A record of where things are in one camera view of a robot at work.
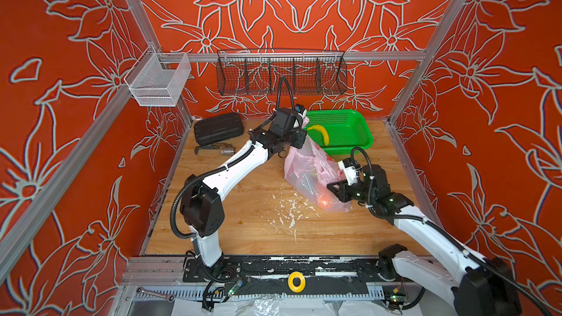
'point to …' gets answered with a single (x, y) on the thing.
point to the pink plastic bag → (310, 170)
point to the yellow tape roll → (293, 288)
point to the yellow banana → (323, 132)
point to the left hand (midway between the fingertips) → (303, 129)
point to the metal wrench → (170, 298)
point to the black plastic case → (214, 129)
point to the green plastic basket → (348, 133)
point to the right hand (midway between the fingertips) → (328, 184)
